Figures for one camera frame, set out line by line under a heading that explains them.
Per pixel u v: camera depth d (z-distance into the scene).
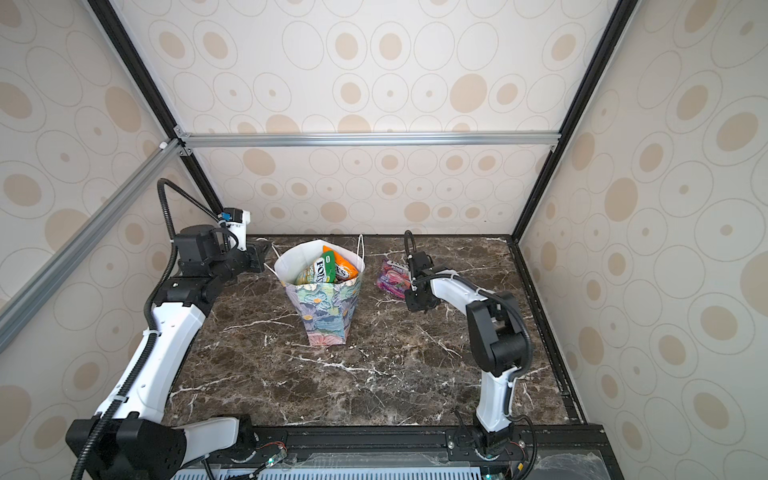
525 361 0.52
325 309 0.78
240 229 0.64
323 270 0.81
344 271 0.83
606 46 0.73
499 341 0.51
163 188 0.51
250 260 0.65
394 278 1.03
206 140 0.90
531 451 0.72
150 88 0.79
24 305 0.52
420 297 0.83
